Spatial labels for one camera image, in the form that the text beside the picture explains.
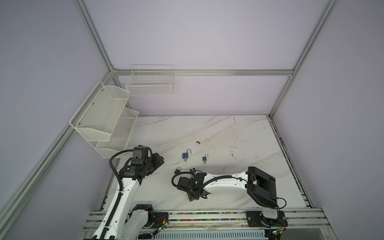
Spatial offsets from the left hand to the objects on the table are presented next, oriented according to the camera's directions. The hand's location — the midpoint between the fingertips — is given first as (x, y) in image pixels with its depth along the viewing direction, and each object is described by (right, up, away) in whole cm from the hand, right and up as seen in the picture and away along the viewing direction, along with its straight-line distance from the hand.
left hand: (160, 161), depth 79 cm
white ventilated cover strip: (+44, -33, -8) cm, 56 cm away
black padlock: (+8, -9, +12) cm, 16 cm away
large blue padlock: (+12, 0, +17) cm, 21 cm away
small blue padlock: (+25, -1, +17) cm, 30 cm away
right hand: (+19, -19, +3) cm, 27 cm away
